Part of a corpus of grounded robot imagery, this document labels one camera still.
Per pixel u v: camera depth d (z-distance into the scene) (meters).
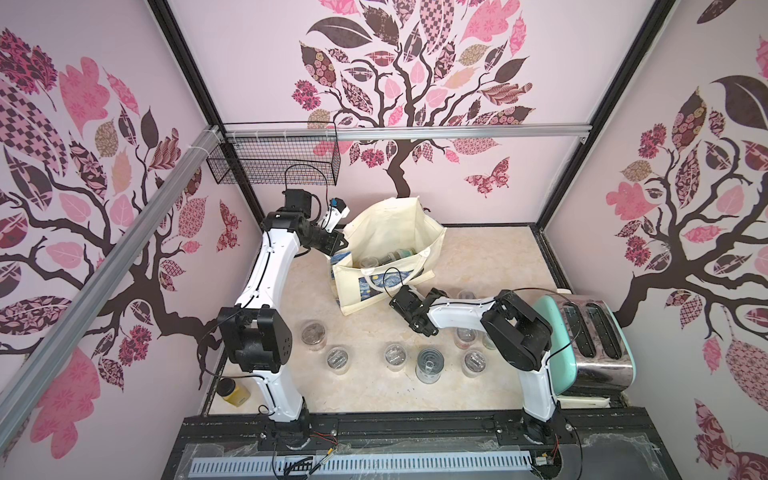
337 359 0.80
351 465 0.70
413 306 0.76
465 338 0.82
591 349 0.70
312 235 0.71
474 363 0.80
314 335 0.85
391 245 1.06
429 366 0.77
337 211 0.74
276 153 0.95
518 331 0.52
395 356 0.81
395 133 0.93
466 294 0.93
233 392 0.73
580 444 0.70
